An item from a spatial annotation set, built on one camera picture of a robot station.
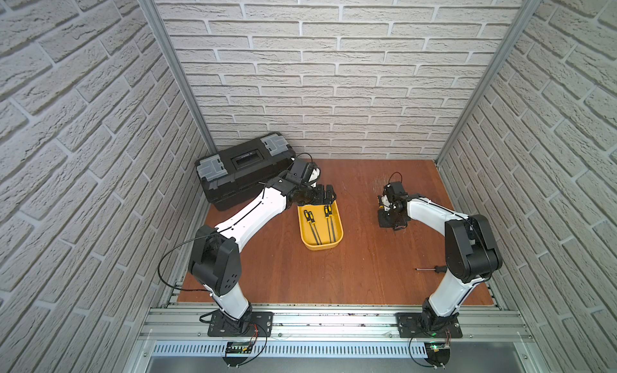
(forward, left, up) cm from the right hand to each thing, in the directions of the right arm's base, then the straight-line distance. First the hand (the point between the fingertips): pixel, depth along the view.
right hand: (387, 221), depth 96 cm
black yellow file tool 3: (+5, +25, -1) cm, 25 cm away
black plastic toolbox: (+14, +61, +16) cm, 65 cm away
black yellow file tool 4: (+7, +23, 0) cm, 24 cm away
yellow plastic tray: (+1, +28, -2) cm, 28 cm away
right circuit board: (-44, -4, -2) cm, 44 cm away
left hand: (+2, +24, +18) cm, 30 cm away
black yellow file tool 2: (+3, +31, -1) cm, 31 cm away
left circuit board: (-39, +57, -4) cm, 69 cm away
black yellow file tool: (+4, +33, 0) cm, 33 cm away
